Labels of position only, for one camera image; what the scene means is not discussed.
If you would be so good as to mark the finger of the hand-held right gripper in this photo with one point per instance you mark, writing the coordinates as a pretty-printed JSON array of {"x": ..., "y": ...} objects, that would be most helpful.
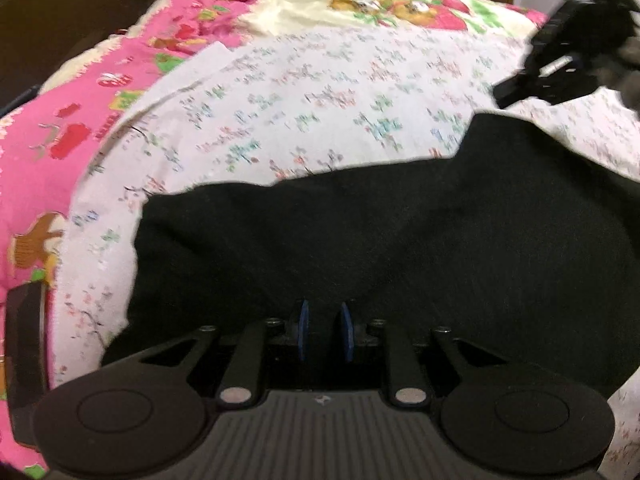
[{"x": 515, "y": 92}]

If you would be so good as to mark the white floral bed sheet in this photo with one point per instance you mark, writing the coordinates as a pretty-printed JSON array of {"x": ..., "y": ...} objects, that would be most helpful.
[{"x": 300, "y": 100}]

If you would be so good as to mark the dark wooden headboard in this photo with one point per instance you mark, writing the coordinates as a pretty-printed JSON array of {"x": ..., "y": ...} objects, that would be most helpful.
[{"x": 50, "y": 25}]

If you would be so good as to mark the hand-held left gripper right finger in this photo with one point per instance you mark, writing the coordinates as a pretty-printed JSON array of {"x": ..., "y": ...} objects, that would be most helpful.
[{"x": 345, "y": 335}]

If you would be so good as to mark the pink strawberry print quilt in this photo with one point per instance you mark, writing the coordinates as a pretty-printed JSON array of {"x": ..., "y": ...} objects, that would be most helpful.
[{"x": 100, "y": 90}]

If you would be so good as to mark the black rectangular object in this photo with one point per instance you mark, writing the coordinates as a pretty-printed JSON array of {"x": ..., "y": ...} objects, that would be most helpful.
[{"x": 25, "y": 360}]

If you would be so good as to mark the black pants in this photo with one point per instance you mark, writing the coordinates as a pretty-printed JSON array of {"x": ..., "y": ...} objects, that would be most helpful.
[{"x": 400, "y": 235}]

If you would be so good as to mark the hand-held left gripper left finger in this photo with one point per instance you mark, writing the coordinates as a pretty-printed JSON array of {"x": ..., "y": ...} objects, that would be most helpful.
[{"x": 302, "y": 332}]

